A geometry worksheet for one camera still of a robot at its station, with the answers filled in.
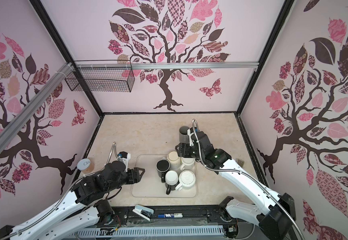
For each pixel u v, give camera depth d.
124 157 0.65
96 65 0.92
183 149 0.66
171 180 0.76
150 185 0.83
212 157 0.54
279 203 0.39
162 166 0.82
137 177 0.67
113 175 0.52
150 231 0.70
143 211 0.74
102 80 1.22
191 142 0.67
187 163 0.85
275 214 0.38
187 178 0.78
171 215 0.73
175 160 0.84
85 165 0.86
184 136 0.95
